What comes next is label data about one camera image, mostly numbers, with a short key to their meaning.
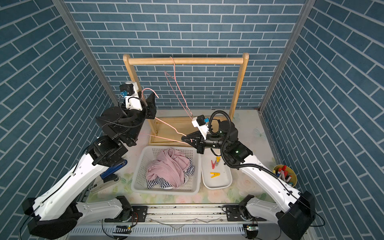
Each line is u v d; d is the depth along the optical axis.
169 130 1.04
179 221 0.73
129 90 0.42
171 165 0.79
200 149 0.56
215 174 0.87
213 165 0.91
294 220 0.43
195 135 0.59
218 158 0.92
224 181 0.83
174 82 1.05
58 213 0.38
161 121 0.58
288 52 0.89
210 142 0.57
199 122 0.55
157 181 0.79
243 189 0.83
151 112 0.50
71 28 0.76
